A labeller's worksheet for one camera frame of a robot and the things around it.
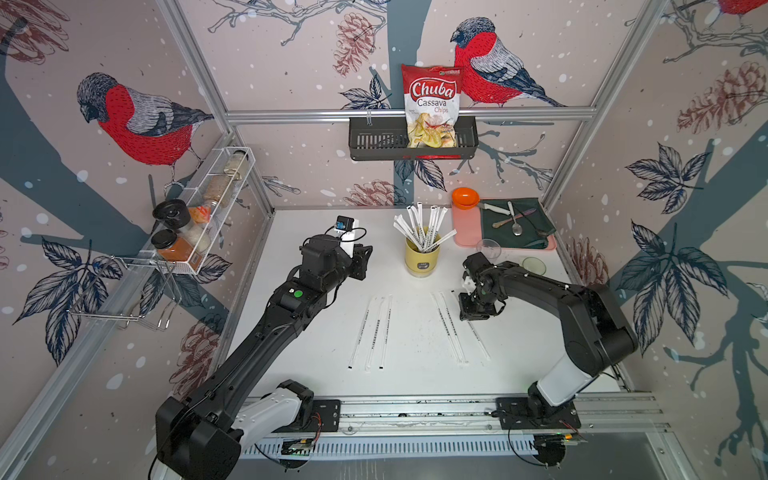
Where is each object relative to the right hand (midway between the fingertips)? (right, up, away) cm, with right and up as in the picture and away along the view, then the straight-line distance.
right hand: (463, 314), depth 90 cm
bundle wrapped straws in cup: (-15, +26, +4) cm, 30 cm away
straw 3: (-25, -9, -5) cm, 27 cm away
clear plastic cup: (+12, +20, +12) cm, 26 cm away
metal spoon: (+27, +27, +24) cm, 45 cm away
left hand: (-27, +23, -16) cm, 39 cm away
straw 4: (-4, -9, -6) cm, 11 cm away
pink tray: (+8, +28, +26) cm, 40 cm away
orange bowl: (+8, +39, +28) cm, 49 cm away
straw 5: (-4, -4, -1) cm, 5 cm away
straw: (-31, -3, -2) cm, 31 cm away
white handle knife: (+20, +35, +30) cm, 50 cm away
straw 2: (-27, -5, -3) cm, 28 cm away
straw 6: (+4, -6, -5) cm, 9 cm away
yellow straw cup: (-13, +16, +2) cm, 20 cm away
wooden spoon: (+20, +29, +24) cm, 43 cm away
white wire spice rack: (-69, +34, -15) cm, 79 cm away
